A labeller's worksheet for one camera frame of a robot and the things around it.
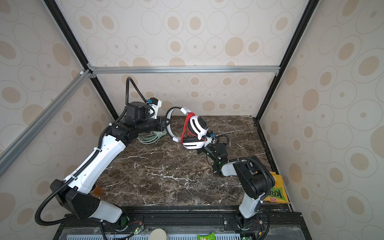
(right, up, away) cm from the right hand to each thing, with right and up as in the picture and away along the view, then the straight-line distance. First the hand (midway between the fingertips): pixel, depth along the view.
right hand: (193, 136), depth 83 cm
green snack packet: (+8, -46, -15) cm, 49 cm away
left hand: (-9, +9, -14) cm, 19 cm away
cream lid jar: (-15, -42, -18) cm, 48 cm away
